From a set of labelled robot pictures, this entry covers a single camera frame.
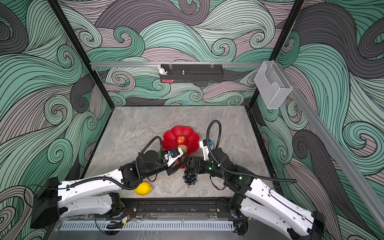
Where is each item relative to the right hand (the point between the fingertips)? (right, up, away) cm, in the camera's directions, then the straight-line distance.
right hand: (188, 162), depth 68 cm
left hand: (-2, +3, +3) cm, 4 cm away
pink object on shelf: (-13, +44, +22) cm, 50 cm away
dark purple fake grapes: (+1, -12, +12) cm, 18 cm away
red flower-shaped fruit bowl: (-13, +5, +30) cm, 33 cm away
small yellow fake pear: (-5, +7, +25) cm, 27 cm away
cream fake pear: (-3, +2, +23) cm, 24 cm away
